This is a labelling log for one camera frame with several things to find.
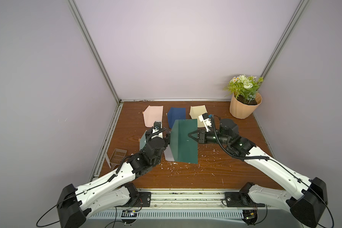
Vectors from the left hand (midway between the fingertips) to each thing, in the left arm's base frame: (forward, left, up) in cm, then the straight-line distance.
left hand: (162, 128), depth 74 cm
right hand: (-4, -14, +5) cm, 15 cm away
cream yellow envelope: (+34, -22, -25) cm, 48 cm away
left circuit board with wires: (-36, +17, -28) cm, 49 cm away
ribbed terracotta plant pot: (+25, -53, -9) cm, 59 cm away
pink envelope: (+29, +12, -24) cm, 40 cm away
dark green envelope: (-9, -12, -6) cm, 16 cm away
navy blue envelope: (+30, -6, -24) cm, 39 cm away
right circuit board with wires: (-35, -46, -28) cm, 64 cm away
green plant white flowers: (+30, -50, +4) cm, 59 cm away
